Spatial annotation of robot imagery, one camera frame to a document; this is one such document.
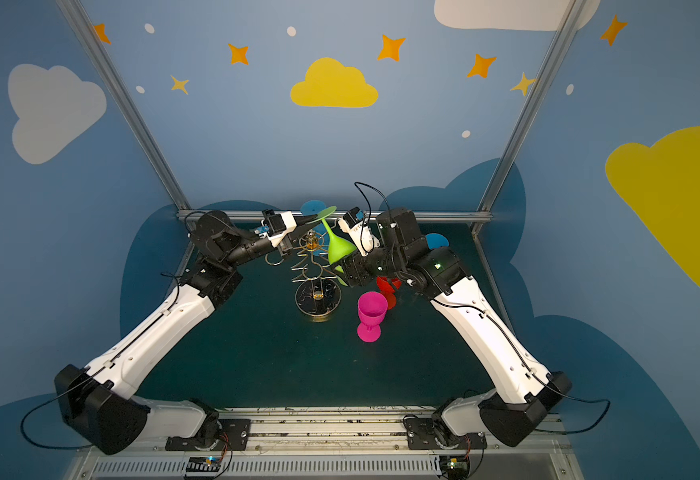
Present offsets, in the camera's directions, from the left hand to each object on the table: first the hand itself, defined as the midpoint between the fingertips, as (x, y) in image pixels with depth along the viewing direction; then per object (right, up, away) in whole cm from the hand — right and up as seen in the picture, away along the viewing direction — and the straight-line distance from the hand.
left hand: (313, 209), depth 62 cm
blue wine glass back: (-3, +4, +23) cm, 23 cm away
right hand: (+7, -10, +5) cm, 13 cm away
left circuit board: (-29, -62, +11) cm, 69 cm away
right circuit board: (+34, -62, +12) cm, 72 cm away
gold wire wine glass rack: (-3, -23, +37) cm, 43 cm away
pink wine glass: (+14, -25, +23) cm, 37 cm away
